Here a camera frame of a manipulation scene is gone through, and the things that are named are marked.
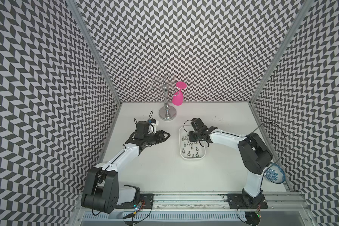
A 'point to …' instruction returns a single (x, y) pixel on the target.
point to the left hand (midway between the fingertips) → (167, 137)
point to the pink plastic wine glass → (178, 97)
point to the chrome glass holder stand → (167, 112)
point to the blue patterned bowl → (275, 173)
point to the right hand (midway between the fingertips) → (191, 138)
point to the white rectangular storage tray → (189, 150)
